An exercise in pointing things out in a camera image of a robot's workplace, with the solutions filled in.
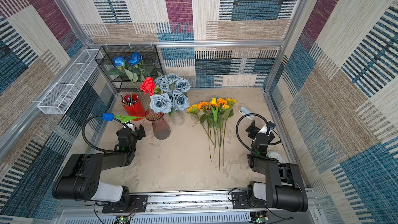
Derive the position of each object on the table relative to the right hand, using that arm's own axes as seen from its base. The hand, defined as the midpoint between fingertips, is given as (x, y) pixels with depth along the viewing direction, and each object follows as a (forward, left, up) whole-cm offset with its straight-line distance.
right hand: (261, 126), depth 88 cm
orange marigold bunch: (+17, +31, -4) cm, 35 cm away
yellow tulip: (+13, +25, -2) cm, 29 cm away
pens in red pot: (+19, +78, +3) cm, 81 cm away
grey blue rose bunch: (+3, +47, +25) cm, 53 cm away
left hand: (+2, +74, -1) cm, 74 cm away
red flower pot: (+14, +75, +3) cm, 76 cm away
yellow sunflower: (+3, +23, -7) cm, 24 cm away
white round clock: (-14, -7, -8) cm, 17 cm away
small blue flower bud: (-10, +70, +25) cm, 75 cm away
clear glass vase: (+11, +48, -5) cm, 50 cm away
